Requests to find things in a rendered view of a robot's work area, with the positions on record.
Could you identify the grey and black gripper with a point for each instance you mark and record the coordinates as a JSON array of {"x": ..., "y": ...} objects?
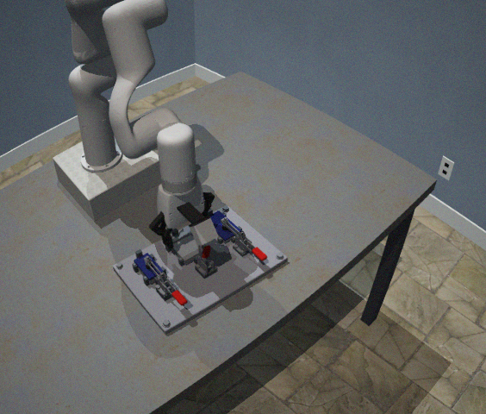
[{"x": 169, "y": 216}]

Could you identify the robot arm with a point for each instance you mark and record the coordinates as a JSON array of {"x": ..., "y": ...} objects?
[{"x": 129, "y": 57}]

